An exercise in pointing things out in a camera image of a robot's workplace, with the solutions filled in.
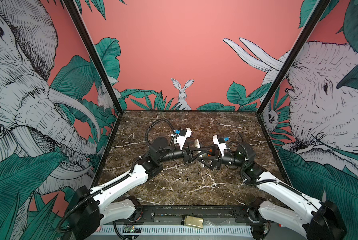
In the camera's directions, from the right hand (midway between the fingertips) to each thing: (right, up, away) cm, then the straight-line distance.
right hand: (199, 155), depth 65 cm
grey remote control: (-1, +2, -3) cm, 4 cm away
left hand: (+1, +4, -3) cm, 5 cm away
